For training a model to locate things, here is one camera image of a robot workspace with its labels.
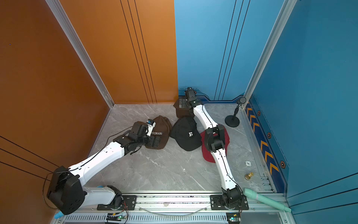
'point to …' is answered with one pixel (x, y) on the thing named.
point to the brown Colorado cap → (163, 129)
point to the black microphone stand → (232, 121)
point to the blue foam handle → (58, 215)
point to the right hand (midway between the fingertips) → (187, 101)
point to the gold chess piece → (248, 176)
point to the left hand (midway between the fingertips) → (155, 135)
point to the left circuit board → (113, 217)
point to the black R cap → (185, 133)
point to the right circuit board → (233, 217)
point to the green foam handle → (250, 192)
